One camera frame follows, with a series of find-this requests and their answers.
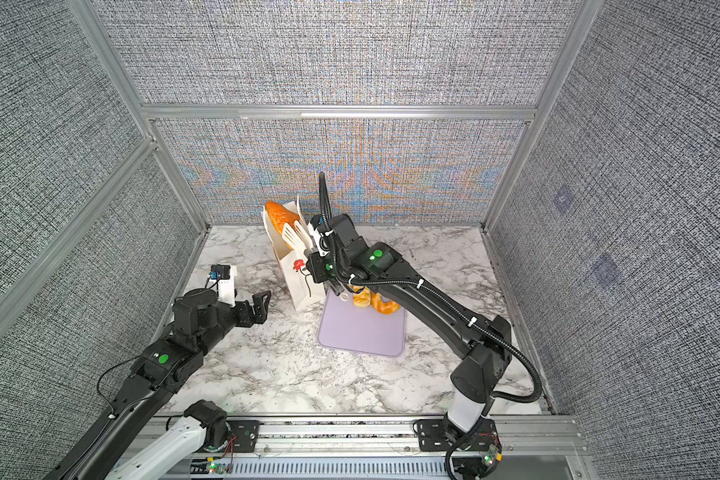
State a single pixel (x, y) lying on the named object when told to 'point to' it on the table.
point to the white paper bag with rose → (303, 291)
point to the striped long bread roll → (363, 298)
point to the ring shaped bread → (387, 307)
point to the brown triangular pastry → (280, 216)
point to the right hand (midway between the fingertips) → (311, 261)
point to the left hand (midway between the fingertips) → (254, 292)
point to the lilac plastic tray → (346, 327)
